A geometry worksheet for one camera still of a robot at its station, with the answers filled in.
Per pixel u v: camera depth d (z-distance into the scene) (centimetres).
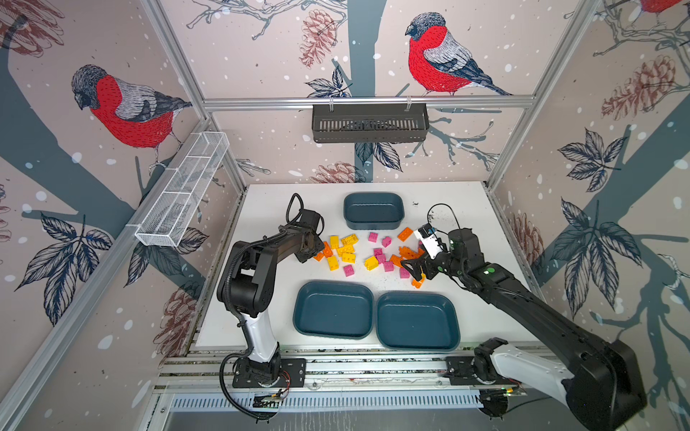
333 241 101
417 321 82
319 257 97
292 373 73
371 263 95
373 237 103
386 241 101
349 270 92
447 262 68
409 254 98
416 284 90
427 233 70
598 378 38
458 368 73
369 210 112
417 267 71
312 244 82
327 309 86
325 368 76
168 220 71
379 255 97
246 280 52
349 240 101
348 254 97
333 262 96
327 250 99
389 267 94
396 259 98
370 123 104
